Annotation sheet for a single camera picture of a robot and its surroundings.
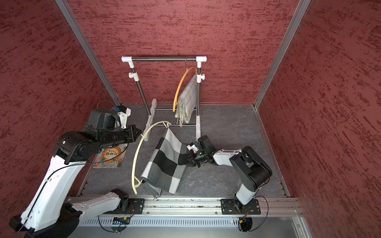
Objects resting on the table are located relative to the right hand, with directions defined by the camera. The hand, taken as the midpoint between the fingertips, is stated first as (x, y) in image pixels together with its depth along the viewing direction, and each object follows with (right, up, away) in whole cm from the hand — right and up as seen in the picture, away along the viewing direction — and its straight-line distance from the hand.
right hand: (181, 165), depth 81 cm
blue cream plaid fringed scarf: (+3, +36, +4) cm, 36 cm away
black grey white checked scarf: (-9, 0, -8) cm, 12 cm away
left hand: (-17, +19, -18) cm, 31 cm away
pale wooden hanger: (-16, +19, -17) cm, 30 cm away
